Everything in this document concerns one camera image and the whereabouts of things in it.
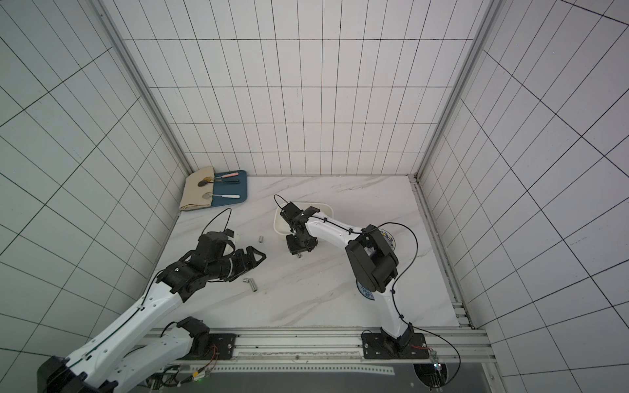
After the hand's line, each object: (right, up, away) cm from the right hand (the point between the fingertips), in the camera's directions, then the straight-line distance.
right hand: (289, 252), depth 91 cm
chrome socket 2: (+4, -1, 0) cm, 4 cm away
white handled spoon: (-40, +22, +22) cm, 51 cm away
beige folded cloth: (-48, +22, +22) cm, 57 cm away
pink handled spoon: (-34, +32, +29) cm, 55 cm away
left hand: (-9, -1, -14) cm, 17 cm away
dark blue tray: (-33, +25, +26) cm, 49 cm away
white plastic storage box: (-4, +8, +9) cm, 13 cm away
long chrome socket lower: (-12, -10, -6) cm, 17 cm away
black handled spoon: (-45, +28, +27) cm, 59 cm away
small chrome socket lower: (-15, -9, -6) cm, 18 cm away
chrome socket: (-12, +4, +6) cm, 14 cm away
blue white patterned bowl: (+27, -11, -8) cm, 31 cm away
